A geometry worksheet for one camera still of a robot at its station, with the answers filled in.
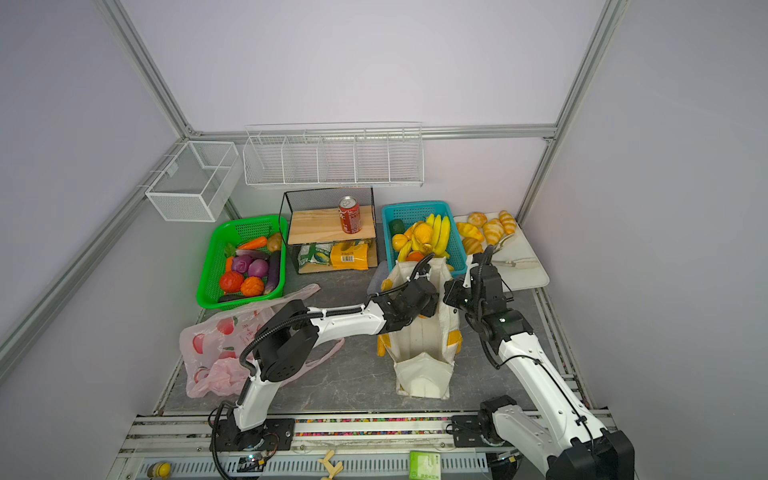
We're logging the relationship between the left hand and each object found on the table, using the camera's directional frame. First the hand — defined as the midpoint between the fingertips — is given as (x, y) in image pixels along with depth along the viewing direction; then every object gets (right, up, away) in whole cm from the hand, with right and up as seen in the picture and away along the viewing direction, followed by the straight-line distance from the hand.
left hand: (432, 295), depth 90 cm
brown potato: (-55, +17, +19) cm, 61 cm away
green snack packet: (-39, +13, +15) cm, 44 cm away
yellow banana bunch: (+6, +21, +18) cm, 28 cm away
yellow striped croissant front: (+17, +15, +18) cm, 29 cm away
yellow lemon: (-10, +17, +19) cm, 28 cm away
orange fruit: (-4, +12, +9) cm, 16 cm away
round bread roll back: (+22, +26, +27) cm, 43 cm away
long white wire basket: (-31, +45, +9) cm, 56 cm away
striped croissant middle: (+26, +21, +24) cm, 41 cm away
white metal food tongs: (+33, +9, +15) cm, 38 cm away
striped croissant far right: (+35, +25, +29) cm, 51 cm away
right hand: (+3, +4, -10) cm, 11 cm away
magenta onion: (-57, +8, +10) cm, 59 cm away
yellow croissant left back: (+18, +21, +25) cm, 37 cm away
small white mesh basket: (-78, +35, +9) cm, 86 cm away
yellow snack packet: (-24, +11, +10) cm, 28 cm away
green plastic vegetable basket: (-71, +20, +23) cm, 77 cm away
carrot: (-64, +16, +22) cm, 69 cm away
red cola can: (-25, +24, -1) cm, 35 cm away
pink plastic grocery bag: (-64, -15, -5) cm, 66 cm away
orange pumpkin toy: (-58, +2, +6) cm, 58 cm away
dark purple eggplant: (-53, +5, +10) cm, 54 cm away
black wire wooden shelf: (-32, +21, +7) cm, 38 cm away
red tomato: (-65, +3, +6) cm, 65 cm away
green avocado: (-11, +22, +23) cm, 34 cm away
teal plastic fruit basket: (-5, +28, +26) cm, 39 cm away
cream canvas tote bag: (-5, -9, -24) cm, 26 cm away
